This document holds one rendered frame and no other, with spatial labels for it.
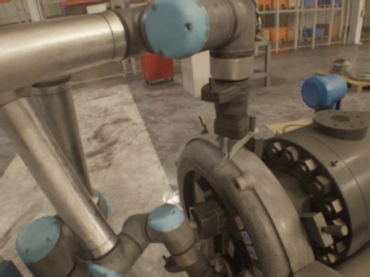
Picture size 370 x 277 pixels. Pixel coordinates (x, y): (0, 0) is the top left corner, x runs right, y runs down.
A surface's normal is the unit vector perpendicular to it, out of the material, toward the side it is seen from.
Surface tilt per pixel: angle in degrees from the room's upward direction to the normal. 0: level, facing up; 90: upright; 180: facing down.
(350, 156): 29
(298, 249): 53
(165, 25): 92
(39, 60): 105
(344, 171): 37
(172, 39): 92
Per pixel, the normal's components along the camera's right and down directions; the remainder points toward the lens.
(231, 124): -0.59, 0.40
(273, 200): 0.12, -0.52
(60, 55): 0.74, 0.45
